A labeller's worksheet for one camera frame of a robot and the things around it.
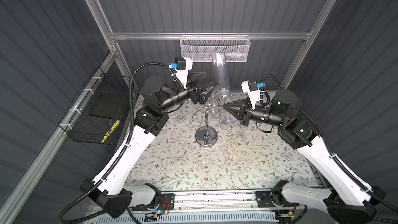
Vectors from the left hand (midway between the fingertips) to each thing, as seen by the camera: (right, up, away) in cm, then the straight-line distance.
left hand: (213, 78), depth 52 cm
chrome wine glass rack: (-1, -28, +42) cm, 51 cm away
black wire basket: (-54, -13, +21) cm, 60 cm away
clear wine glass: (-19, -18, +53) cm, 59 cm away
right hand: (+5, -10, +3) cm, 11 cm away
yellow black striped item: (-44, -20, +16) cm, 51 cm away
